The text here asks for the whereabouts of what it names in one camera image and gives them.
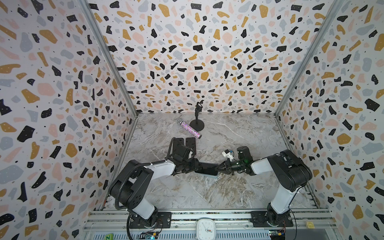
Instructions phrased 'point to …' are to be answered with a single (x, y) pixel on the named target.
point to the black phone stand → (197, 124)
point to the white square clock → (206, 229)
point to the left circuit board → (147, 235)
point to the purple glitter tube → (188, 128)
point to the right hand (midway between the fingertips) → (214, 168)
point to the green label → (109, 236)
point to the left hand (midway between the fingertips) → (200, 165)
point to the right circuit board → (277, 234)
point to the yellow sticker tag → (310, 225)
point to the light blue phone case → (207, 175)
